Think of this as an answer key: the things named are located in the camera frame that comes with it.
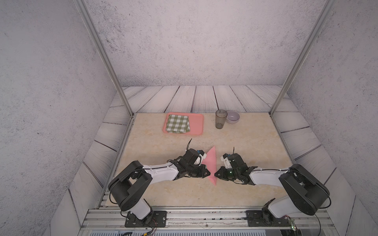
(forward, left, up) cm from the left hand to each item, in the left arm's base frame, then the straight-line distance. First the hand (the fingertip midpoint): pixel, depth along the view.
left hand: (212, 175), depth 81 cm
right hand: (+2, -3, -6) cm, 7 cm away
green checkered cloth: (+43, +21, -5) cm, 48 cm away
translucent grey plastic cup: (+40, -10, +5) cm, 41 cm away
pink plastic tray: (+46, +7, -8) cm, 47 cm away
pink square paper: (+11, 0, -7) cm, 13 cm away
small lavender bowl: (+48, -21, -3) cm, 52 cm away
